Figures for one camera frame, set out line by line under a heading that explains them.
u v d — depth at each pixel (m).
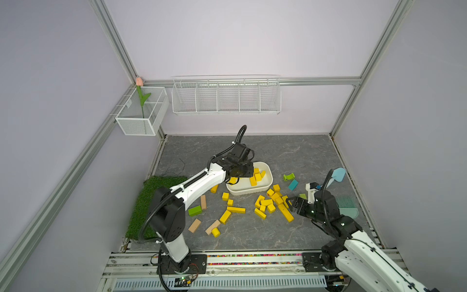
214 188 0.93
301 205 0.71
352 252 0.53
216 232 0.80
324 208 0.60
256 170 1.01
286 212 0.86
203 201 0.91
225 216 0.85
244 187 0.95
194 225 0.83
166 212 0.45
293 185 0.96
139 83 0.89
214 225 0.83
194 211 0.87
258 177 0.99
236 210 0.87
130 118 0.80
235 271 0.73
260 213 0.85
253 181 0.98
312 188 0.74
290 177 0.99
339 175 1.01
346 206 0.89
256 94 1.03
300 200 0.72
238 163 0.69
